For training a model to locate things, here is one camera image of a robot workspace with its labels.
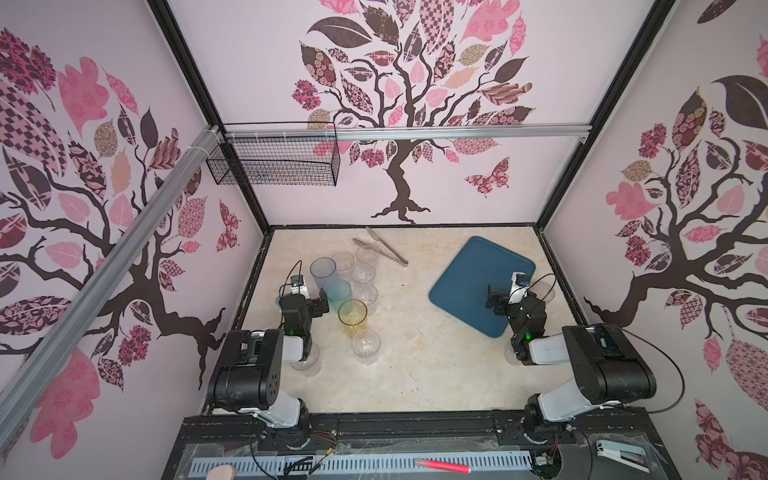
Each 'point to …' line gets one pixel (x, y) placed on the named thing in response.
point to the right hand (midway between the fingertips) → (506, 283)
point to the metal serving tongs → (381, 246)
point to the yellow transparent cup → (352, 313)
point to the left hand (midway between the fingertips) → (309, 292)
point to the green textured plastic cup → (338, 292)
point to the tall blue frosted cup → (323, 270)
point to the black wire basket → (279, 162)
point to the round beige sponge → (221, 472)
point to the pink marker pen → (442, 466)
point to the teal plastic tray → (462, 289)
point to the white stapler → (631, 456)
